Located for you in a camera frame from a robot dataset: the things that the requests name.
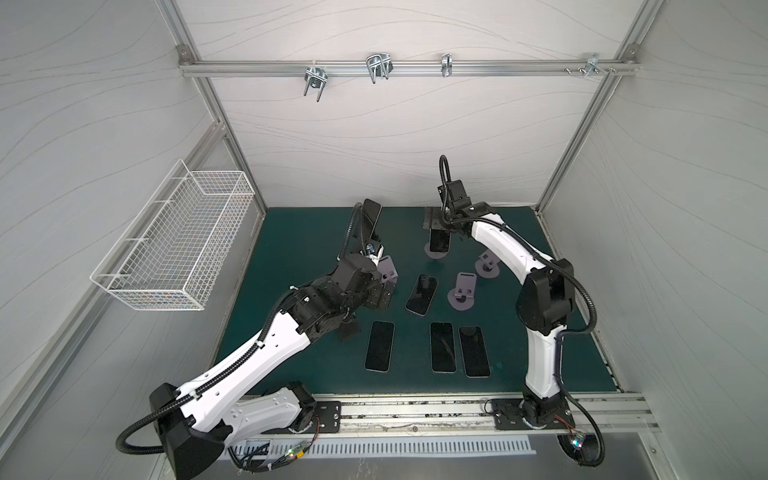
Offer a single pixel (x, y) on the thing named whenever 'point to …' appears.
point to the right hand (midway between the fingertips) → (442, 211)
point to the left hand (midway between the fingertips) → (378, 272)
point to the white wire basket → (172, 253)
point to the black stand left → (348, 329)
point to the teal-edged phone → (442, 347)
